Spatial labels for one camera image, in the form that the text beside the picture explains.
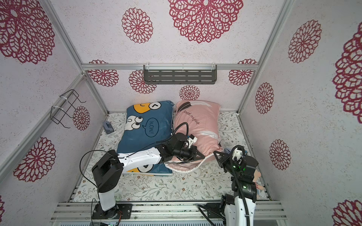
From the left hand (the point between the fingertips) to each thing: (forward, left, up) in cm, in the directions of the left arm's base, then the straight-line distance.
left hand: (205, 158), depth 75 cm
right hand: (+2, -4, +5) cm, 6 cm away
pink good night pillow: (+32, -2, -4) cm, 33 cm away
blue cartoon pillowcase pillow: (+31, +40, -11) cm, 52 cm away
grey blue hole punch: (+32, +68, -14) cm, 77 cm away
